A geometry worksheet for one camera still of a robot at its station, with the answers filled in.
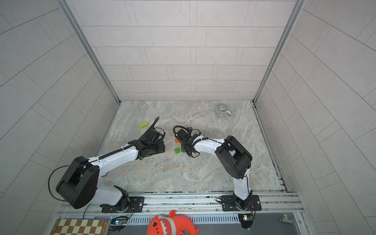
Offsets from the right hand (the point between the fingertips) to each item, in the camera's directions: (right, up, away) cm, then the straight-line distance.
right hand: (186, 148), depth 93 cm
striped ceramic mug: (+25, +24, +10) cm, 36 cm away
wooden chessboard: (-49, -26, -30) cm, 64 cm away
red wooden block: (-4, +8, -18) cm, 20 cm away
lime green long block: (-31, +14, +6) cm, 35 cm away
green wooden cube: (-6, 0, -3) cm, 6 cm away
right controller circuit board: (+30, -28, -25) cm, 48 cm away
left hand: (-12, +3, -4) cm, 13 cm away
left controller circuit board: (-28, -26, -29) cm, 48 cm away
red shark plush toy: (-4, -24, -33) cm, 41 cm away
